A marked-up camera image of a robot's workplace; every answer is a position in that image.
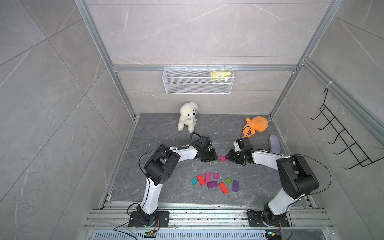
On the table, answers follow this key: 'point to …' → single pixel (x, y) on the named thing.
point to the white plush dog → (187, 116)
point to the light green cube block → (228, 181)
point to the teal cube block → (194, 181)
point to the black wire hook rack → (352, 146)
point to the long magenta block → (223, 158)
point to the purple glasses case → (274, 144)
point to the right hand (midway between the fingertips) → (227, 157)
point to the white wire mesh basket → (197, 80)
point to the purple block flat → (212, 184)
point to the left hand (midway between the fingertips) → (219, 156)
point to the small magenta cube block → (216, 175)
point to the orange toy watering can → (259, 124)
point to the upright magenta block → (208, 177)
